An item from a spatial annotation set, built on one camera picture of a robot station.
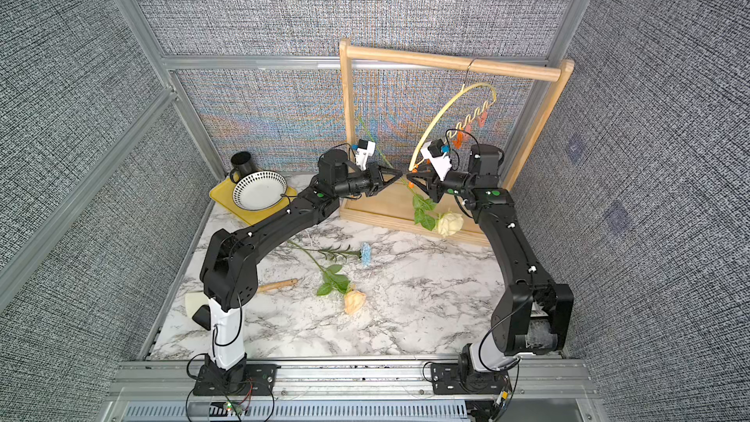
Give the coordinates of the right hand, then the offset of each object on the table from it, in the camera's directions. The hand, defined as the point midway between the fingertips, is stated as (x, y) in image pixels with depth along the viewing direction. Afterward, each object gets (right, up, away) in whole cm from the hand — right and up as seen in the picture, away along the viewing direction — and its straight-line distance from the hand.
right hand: (414, 165), depth 75 cm
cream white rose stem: (+9, -15, +1) cm, 17 cm away
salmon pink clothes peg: (+23, +16, +14) cm, 32 cm away
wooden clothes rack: (-3, -11, +35) cm, 37 cm away
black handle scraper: (-61, -40, +9) cm, 73 cm away
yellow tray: (-70, -6, +40) cm, 81 cm away
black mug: (-61, +5, +38) cm, 73 cm away
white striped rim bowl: (-55, -5, +38) cm, 67 cm away
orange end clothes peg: (0, -5, +1) cm, 5 cm away
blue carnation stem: (-13, -26, +17) cm, 33 cm away
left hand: (-1, -2, 0) cm, 2 cm away
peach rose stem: (-16, -37, +7) cm, 41 cm away
